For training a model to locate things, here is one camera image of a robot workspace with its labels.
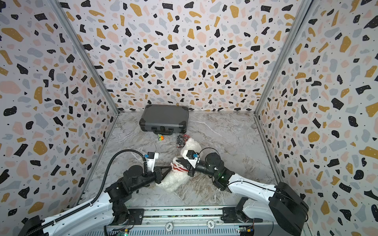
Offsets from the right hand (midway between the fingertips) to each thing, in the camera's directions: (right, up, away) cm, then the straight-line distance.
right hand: (177, 158), depth 69 cm
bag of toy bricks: (-2, +6, +32) cm, 32 cm away
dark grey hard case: (-14, +19, +34) cm, 42 cm away
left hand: (-3, -5, +4) cm, 7 cm away
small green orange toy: (-17, +7, +34) cm, 39 cm away
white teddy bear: (-3, -12, +3) cm, 12 cm away
